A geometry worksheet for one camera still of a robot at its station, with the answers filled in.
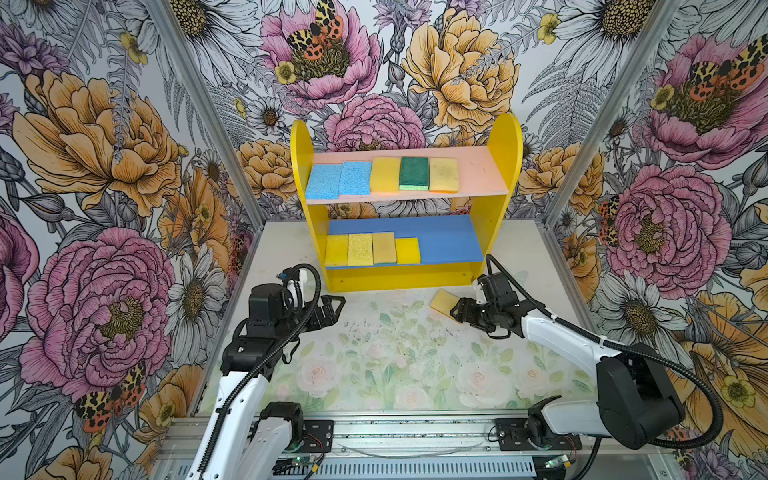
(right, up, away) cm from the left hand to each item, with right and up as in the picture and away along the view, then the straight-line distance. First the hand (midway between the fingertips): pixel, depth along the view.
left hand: (331, 313), depth 75 cm
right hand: (+35, -6, +13) cm, 37 cm away
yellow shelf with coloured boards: (+19, +28, +51) cm, 61 cm away
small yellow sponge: (+20, +15, +17) cm, 30 cm away
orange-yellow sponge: (+13, +16, +19) cm, 28 cm away
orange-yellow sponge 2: (+32, -2, +25) cm, 40 cm away
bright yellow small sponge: (-2, +15, +17) cm, 23 cm away
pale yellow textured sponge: (+5, +16, +19) cm, 25 cm away
